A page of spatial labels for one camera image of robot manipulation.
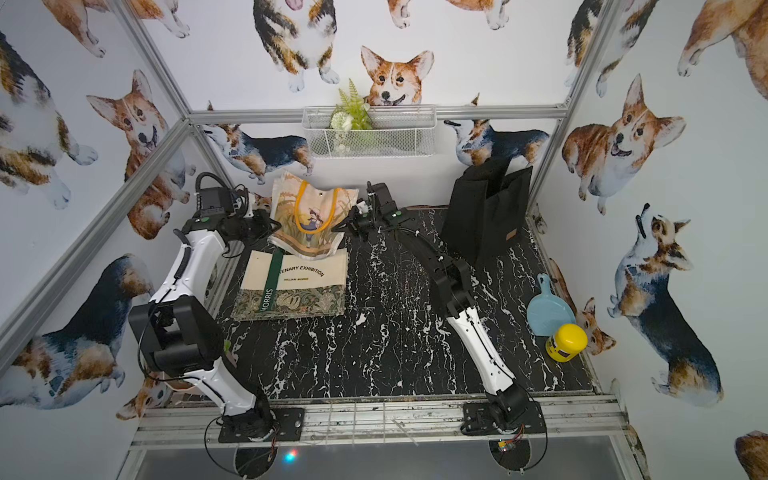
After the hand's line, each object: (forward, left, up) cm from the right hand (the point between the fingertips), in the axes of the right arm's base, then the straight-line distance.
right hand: (323, 230), depth 88 cm
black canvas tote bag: (+2, -47, +6) cm, 48 cm away
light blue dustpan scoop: (-16, -68, -22) cm, 73 cm away
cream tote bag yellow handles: (+10, +8, -4) cm, 13 cm away
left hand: (+2, +11, +4) cm, 12 cm away
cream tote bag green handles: (-7, +19, -20) cm, 28 cm away
